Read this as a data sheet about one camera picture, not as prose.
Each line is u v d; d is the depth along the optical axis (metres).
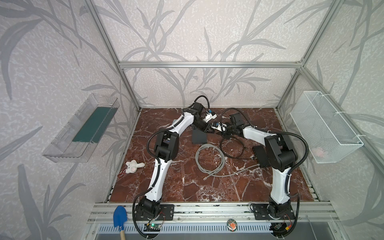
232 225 0.70
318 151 0.73
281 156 0.54
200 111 0.87
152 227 0.72
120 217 0.72
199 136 1.02
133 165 0.87
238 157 0.94
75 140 0.63
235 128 0.79
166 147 0.63
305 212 0.75
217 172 0.87
